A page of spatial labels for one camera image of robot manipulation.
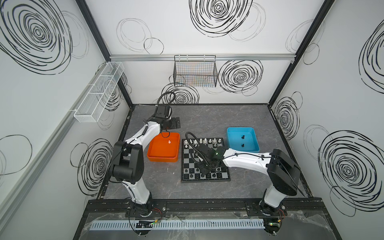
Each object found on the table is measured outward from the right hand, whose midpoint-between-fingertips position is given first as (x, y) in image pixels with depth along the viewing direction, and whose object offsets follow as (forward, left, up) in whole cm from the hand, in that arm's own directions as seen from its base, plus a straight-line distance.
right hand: (199, 170), depth 83 cm
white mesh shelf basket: (+19, +54, +31) cm, 65 cm away
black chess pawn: (+18, -29, -3) cm, 34 cm away
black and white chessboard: (0, +5, -2) cm, 5 cm away
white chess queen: (+19, -1, 0) cm, 19 cm away
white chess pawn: (+19, +20, -1) cm, 27 cm away
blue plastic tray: (+23, -29, -3) cm, 37 cm away
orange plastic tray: (+15, +22, -3) cm, 27 cm away
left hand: (+27, +16, +9) cm, 33 cm away
